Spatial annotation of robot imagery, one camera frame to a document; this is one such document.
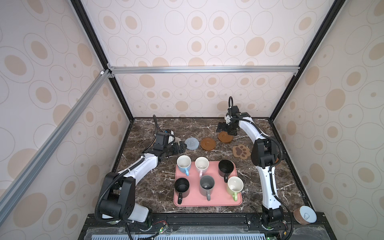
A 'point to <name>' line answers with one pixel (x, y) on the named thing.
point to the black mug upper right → (225, 167)
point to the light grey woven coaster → (177, 140)
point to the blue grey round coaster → (192, 143)
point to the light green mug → (235, 184)
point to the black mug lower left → (182, 188)
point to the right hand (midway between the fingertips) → (222, 130)
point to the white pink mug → (202, 164)
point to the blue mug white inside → (184, 163)
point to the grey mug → (206, 186)
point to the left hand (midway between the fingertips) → (184, 144)
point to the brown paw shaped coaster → (241, 151)
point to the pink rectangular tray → (220, 197)
